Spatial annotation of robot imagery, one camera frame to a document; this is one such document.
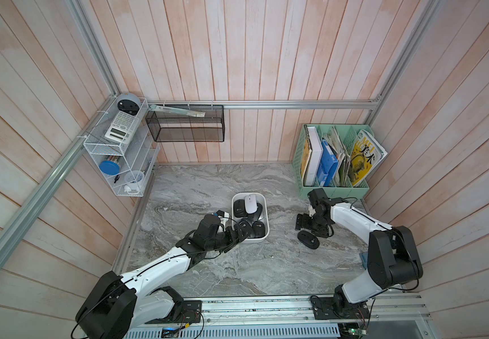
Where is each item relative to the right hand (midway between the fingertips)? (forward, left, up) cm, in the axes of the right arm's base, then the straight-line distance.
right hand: (304, 228), depth 91 cm
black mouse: (+8, +29, +3) cm, 30 cm away
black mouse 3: (0, +20, -1) cm, 20 cm away
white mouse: (+10, +24, +4) cm, 26 cm away
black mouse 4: (-6, -1, 0) cm, 6 cm away
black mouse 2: (+5, +21, +1) cm, 22 cm away
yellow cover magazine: (+30, -31, +16) cm, 46 cm away
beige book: (+24, 0, +24) cm, 34 cm away
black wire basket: (+46, +57, +23) cm, 76 cm away
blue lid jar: (+9, +77, +29) cm, 83 cm away
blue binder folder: (+25, -12, +15) cm, 31 cm away
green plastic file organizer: (+43, -25, +19) cm, 53 cm away
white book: (+24, -5, +15) cm, 28 cm away
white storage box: (+13, +19, +3) cm, 23 cm away
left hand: (-10, +26, +9) cm, 29 cm away
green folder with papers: (+24, -19, +14) cm, 34 cm away
